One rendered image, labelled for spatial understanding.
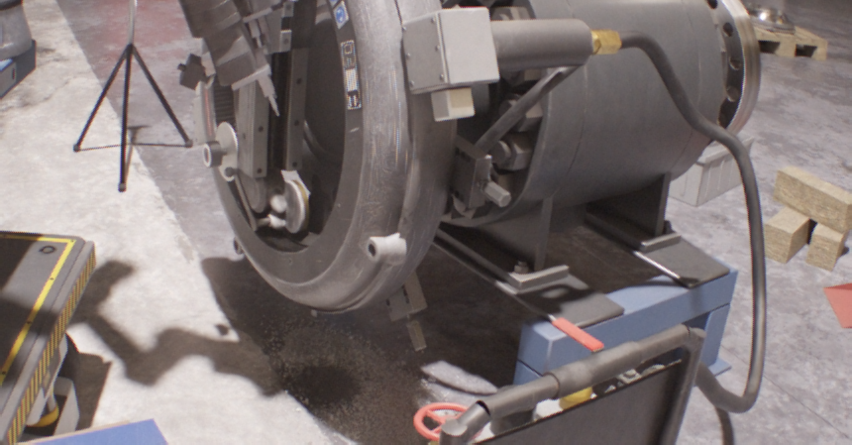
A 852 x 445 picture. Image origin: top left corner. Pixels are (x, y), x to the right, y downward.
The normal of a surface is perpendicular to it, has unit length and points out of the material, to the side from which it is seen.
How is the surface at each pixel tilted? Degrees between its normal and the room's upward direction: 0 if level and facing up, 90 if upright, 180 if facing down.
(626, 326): 90
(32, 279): 0
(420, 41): 90
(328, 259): 90
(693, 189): 90
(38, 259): 0
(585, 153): 106
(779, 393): 0
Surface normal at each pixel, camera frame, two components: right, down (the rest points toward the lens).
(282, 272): -0.80, 0.17
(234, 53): 0.12, 0.21
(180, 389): 0.08, -0.91
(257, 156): 0.58, 0.35
